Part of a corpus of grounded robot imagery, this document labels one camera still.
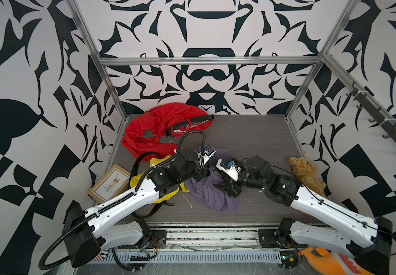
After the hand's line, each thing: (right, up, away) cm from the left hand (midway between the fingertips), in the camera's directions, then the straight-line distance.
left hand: (204, 157), depth 74 cm
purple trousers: (0, -16, +3) cm, 16 cm away
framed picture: (-46, -16, +15) cm, 51 cm away
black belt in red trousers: (-20, +11, +28) cm, 36 cm away
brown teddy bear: (+52, -9, +12) cm, 54 cm away
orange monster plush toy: (+48, -38, -9) cm, 62 cm away
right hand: (+5, -5, -4) cm, 8 cm away
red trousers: (-34, +10, +28) cm, 45 cm away
